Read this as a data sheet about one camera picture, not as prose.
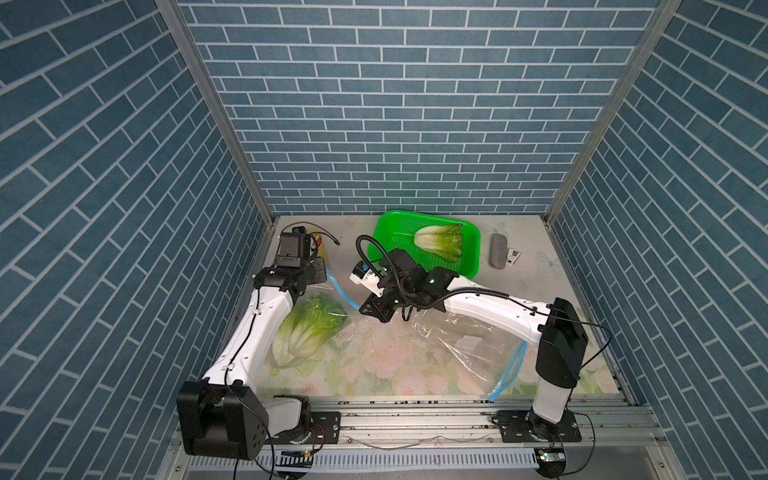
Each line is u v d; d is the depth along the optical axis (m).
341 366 0.84
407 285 0.60
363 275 0.68
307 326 0.78
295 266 0.60
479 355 0.86
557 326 0.52
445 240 1.03
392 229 1.11
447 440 0.72
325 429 0.74
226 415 0.39
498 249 1.09
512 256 1.08
